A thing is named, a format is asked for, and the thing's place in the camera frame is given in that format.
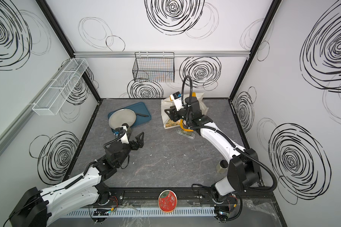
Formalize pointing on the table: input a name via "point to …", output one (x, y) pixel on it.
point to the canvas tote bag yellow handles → (168, 122)
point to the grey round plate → (121, 116)
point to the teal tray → (112, 129)
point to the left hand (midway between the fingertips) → (137, 133)
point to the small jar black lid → (125, 124)
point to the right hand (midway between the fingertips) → (169, 109)
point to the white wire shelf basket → (49, 102)
